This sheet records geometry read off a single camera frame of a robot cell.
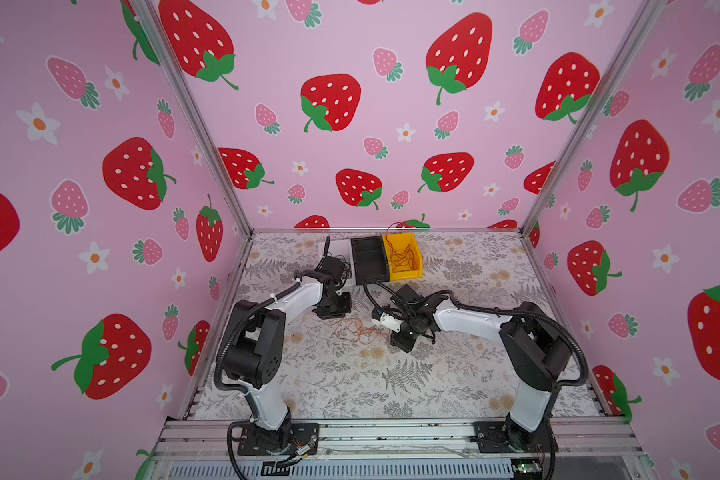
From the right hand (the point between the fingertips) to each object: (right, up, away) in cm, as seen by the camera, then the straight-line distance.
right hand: (391, 339), depth 90 cm
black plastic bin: (-7, +24, +16) cm, 30 cm away
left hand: (-14, +8, +3) cm, 16 cm away
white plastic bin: (-20, +29, +16) cm, 39 cm away
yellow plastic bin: (+5, +32, +21) cm, 38 cm away
